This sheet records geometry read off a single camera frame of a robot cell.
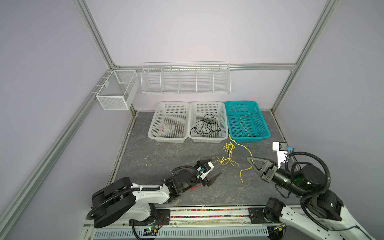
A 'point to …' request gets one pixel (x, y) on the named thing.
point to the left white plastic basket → (170, 123)
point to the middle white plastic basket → (198, 110)
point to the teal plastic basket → (245, 122)
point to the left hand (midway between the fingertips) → (215, 167)
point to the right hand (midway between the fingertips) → (247, 160)
